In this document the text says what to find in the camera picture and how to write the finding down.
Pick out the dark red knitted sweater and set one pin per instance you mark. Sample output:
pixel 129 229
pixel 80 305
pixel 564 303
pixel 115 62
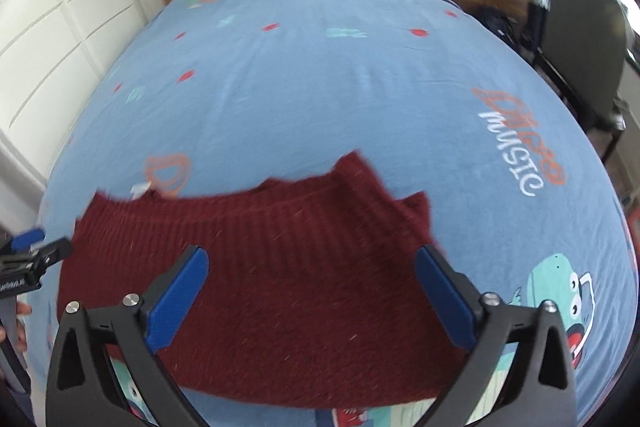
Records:
pixel 310 298

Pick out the person's left hand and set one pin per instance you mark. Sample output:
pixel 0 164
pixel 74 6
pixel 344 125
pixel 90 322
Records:
pixel 22 310

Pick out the dark office chair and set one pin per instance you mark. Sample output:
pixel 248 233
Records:
pixel 583 51

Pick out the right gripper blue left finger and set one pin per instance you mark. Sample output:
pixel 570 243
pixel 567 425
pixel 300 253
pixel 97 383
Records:
pixel 82 387

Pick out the white wardrobe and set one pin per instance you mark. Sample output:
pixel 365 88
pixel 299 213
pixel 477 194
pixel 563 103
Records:
pixel 54 53

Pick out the black bag on floor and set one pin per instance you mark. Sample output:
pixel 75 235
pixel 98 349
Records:
pixel 499 24

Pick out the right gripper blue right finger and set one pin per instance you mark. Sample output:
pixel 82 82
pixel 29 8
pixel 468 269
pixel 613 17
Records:
pixel 539 389

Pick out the blue cartoon bed sheet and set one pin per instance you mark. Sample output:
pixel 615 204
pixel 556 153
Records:
pixel 215 97

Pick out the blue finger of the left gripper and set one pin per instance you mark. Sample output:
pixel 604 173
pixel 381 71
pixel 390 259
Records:
pixel 47 255
pixel 27 239

